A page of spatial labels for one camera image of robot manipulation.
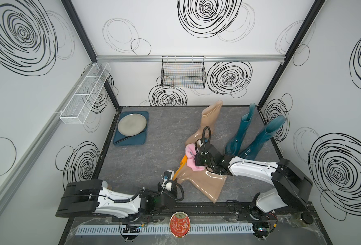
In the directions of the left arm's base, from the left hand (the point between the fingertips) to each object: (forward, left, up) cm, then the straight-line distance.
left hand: (178, 183), depth 80 cm
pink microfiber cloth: (+15, -6, +7) cm, 18 cm away
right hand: (+13, -8, +4) cm, 15 cm away
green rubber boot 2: (+18, -43, +3) cm, 47 cm away
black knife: (+31, +34, -3) cm, 46 cm away
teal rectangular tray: (+30, +27, -4) cm, 40 cm away
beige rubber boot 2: (+29, -16, +21) cm, 39 cm away
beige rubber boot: (+2, -17, -2) cm, 17 cm away
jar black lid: (-15, -58, +5) cm, 60 cm away
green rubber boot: (+23, -34, +3) cm, 41 cm away
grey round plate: (+41, +36, -3) cm, 54 cm away
